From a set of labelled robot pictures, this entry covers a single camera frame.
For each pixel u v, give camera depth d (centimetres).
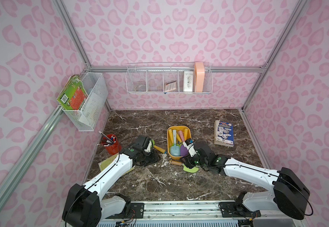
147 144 67
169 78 102
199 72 82
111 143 93
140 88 93
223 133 101
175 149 93
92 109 86
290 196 40
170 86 95
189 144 72
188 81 93
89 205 39
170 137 97
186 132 98
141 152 63
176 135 97
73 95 72
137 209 74
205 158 62
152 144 69
